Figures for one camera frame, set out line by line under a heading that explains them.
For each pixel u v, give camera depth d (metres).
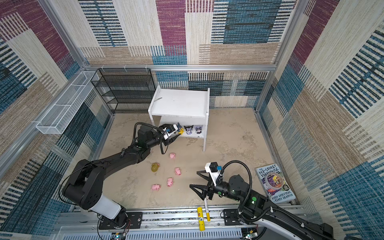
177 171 0.87
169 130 0.70
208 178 0.69
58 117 0.72
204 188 0.59
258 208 0.54
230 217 0.73
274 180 0.83
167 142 0.76
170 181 0.83
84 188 0.45
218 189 0.60
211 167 0.59
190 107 0.76
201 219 0.72
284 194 0.79
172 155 0.93
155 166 0.89
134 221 0.73
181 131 0.84
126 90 1.11
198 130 0.83
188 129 0.83
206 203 0.78
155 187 0.82
